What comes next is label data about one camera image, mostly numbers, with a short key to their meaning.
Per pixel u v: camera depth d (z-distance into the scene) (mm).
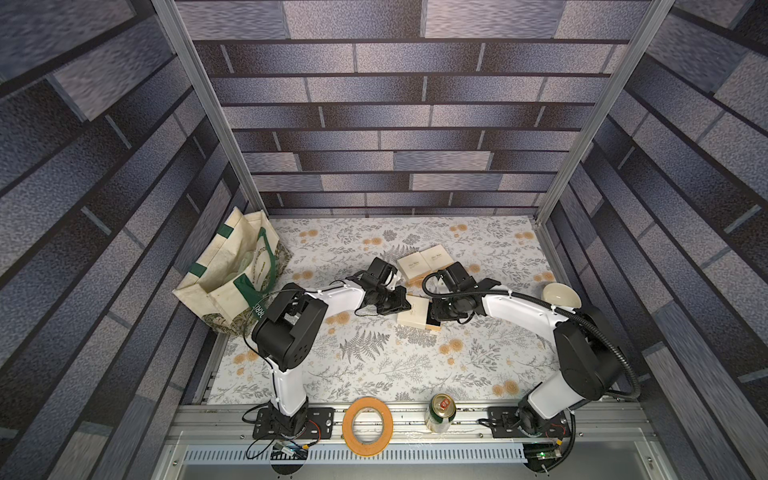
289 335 489
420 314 895
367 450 683
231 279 757
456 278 712
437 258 1035
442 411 666
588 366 443
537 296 939
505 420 734
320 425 730
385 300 804
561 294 927
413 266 1012
